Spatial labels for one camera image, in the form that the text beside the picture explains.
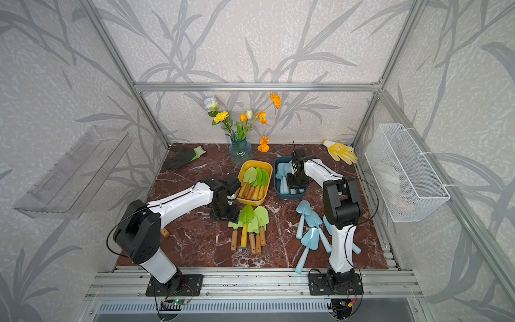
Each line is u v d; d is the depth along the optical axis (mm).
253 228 866
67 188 659
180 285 695
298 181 860
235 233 845
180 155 1150
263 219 889
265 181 1016
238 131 981
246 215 903
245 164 1046
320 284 736
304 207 937
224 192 695
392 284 756
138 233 450
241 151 1019
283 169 1056
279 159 1081
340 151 1180
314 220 889
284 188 964
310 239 836
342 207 535
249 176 1034
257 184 1016
